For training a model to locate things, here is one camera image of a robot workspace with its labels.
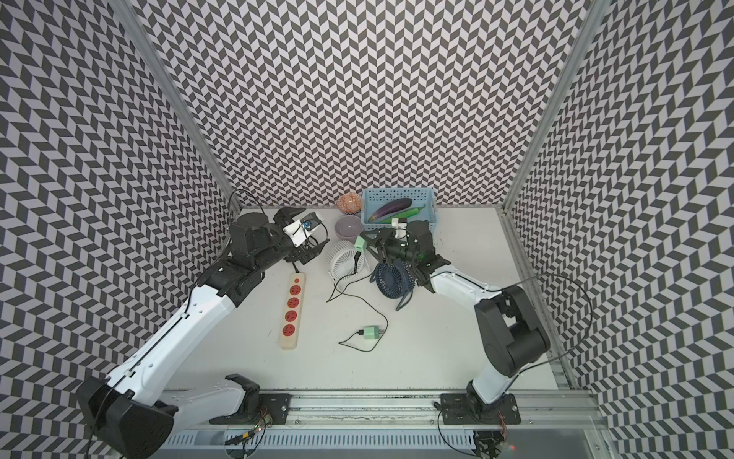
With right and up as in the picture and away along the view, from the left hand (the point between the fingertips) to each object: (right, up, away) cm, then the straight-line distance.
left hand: (309, 223), depth 73 cm
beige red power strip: (-9, -27, +14) cm, 32 cm away
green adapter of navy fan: (+16, -32, +10) cm, 36 cm away
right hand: (+13, -5, +8) cm, 16 cm away
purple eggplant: (+23, +8, +41) cm, 47 cm away
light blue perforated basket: (+18, +9, +43) cm, 47 cm away
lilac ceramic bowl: (+6, -1, +36) cm, 36 cm away
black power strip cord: (-12, -15, +26) cm, 32 cm away
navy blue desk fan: (+22, -17, +15) cm, 32 cm away
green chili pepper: (+28, +5, +39) cm, 48 cm away
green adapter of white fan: (+13, -6, +6) cm, 15 cm away
